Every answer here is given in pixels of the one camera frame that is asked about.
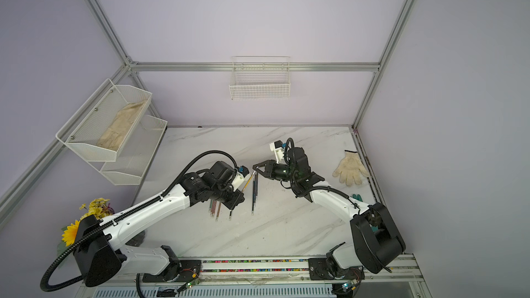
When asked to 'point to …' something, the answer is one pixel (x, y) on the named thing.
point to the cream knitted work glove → (350, 167)
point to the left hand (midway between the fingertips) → (240, 202)
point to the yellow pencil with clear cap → (248, 182)
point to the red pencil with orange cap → (218, 212)
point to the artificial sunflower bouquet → (99, 207)
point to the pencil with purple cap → (253, 194)
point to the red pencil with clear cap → (214, 207)
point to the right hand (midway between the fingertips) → (256, 169)
